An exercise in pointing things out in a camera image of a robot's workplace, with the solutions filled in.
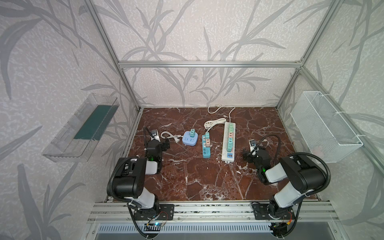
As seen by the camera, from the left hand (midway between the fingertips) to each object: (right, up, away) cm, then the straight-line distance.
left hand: (160, 133), depth 94 cm
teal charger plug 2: (+45, -6, -2) cm, 45 cm away
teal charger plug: (+30, -1, +2) cm, 30 cm away
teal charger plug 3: (+44, -8, -4) cm, 45 cm away
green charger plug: (+48, +5, +14) cm, 51 cm away
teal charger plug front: (+21, 0, +3) cm, 21 cm away
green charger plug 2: (+46, +2, +5) cm, 47 cm away
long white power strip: (+42, -14, -3) cm, 44 cm away
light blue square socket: (+19, -6, +5) cm, 20 cm away
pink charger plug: (+31, -6, -2) cm, 31 cm away
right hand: (+59, -7, +2) cm, 60 cm away
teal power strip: (+29, -11, 0) cm, 32 cm away
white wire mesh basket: (+80, +1, -31) cm, 86 cm away
